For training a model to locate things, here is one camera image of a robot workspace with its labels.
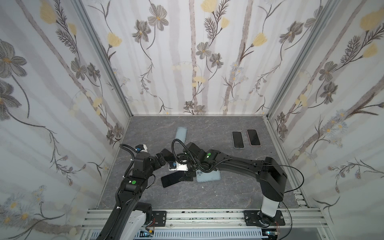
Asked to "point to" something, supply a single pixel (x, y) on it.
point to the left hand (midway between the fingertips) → (155, 152)
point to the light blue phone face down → (237, 139)
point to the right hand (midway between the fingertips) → (175, 164)
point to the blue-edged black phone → (238, 140)
